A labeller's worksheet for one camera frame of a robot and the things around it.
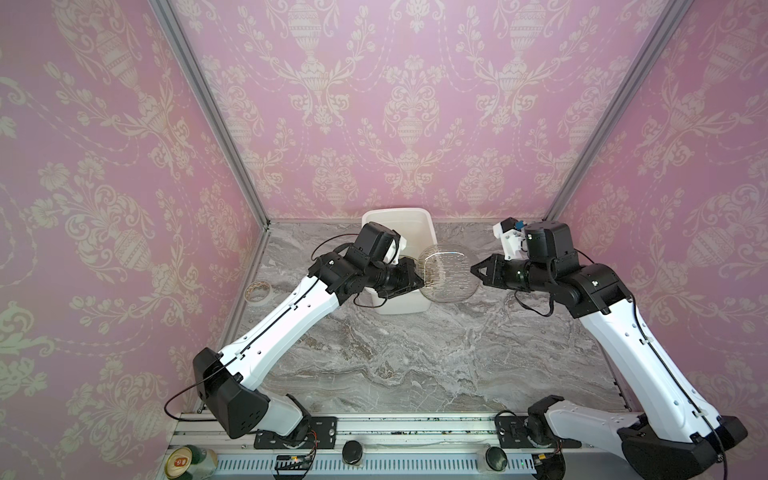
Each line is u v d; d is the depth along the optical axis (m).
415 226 1.05
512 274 0.58
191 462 0.62
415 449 0.73
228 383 0.39
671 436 0.38
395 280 0.60
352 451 0.64
